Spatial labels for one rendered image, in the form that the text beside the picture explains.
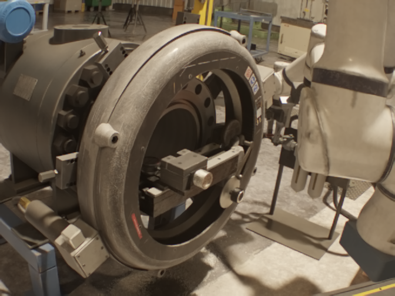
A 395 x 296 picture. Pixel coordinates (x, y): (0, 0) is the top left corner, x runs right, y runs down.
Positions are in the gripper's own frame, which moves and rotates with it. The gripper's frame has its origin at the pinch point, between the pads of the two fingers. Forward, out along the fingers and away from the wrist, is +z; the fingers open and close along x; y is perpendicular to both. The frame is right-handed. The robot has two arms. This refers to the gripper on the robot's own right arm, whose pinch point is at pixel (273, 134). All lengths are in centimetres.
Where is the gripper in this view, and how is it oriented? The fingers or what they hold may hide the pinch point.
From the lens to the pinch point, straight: 188.5
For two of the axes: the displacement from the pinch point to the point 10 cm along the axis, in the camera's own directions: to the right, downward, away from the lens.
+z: -1.0, 9.2, 3.8
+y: -9.2, 0.6, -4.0
